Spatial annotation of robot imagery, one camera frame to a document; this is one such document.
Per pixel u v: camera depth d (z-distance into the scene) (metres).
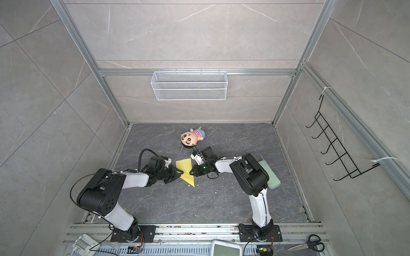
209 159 0.78
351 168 0.61
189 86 1.00
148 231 0.75
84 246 0.69
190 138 1.00
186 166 0.96
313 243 0.72
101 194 0.46
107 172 0.51
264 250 0.70
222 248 0.66
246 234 0.73
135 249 0.70
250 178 0.53
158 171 0.78
